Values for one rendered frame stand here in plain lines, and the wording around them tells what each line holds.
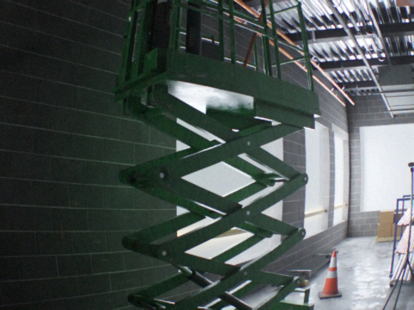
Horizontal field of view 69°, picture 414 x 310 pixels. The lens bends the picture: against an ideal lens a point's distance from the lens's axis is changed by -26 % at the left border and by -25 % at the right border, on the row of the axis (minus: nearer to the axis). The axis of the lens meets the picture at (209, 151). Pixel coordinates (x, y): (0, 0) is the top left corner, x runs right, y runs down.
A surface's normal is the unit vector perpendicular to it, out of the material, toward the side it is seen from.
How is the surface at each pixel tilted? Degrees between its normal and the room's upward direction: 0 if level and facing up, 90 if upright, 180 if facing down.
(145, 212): 90
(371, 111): 90
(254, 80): 90
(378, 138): 90
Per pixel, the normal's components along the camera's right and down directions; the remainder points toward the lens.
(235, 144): 0.64, -0.08
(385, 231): -0.50, -0.09
